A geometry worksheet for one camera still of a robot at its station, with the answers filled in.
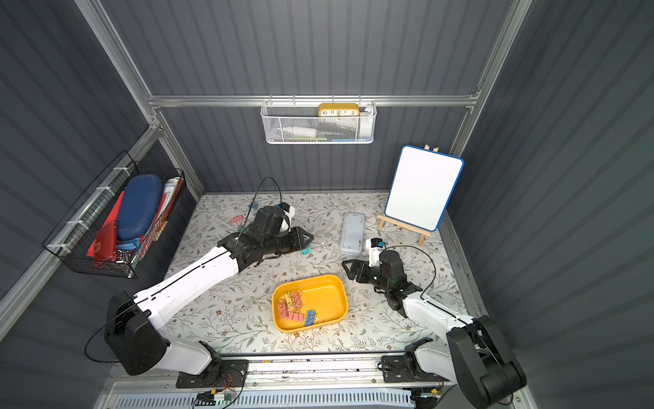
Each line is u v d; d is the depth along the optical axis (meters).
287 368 0.76
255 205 1.15
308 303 0.87
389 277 0.67
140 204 0.75
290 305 0.84
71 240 0.61
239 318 0.84
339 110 0.87
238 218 1.11
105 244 0.64
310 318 0.82
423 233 0.97
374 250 0.79
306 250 0.75
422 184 0.85
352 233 1.03
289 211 0.73
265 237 0.60
